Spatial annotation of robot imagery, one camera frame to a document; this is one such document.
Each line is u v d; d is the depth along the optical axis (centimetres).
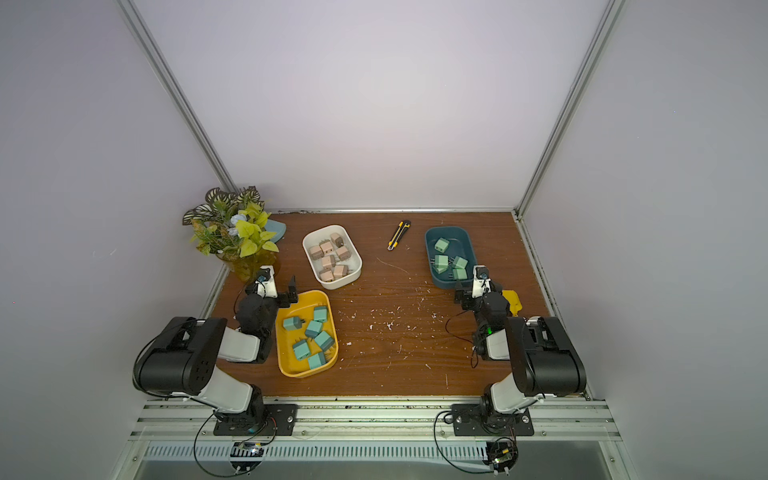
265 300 79
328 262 103
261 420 68
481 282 78
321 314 90
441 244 107
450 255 103
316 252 106
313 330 87
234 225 85
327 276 99
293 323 87
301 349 83
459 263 101
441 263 99
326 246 107
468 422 73
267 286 78
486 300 71
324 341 84
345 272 100
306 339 85
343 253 106
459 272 100
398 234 113
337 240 107
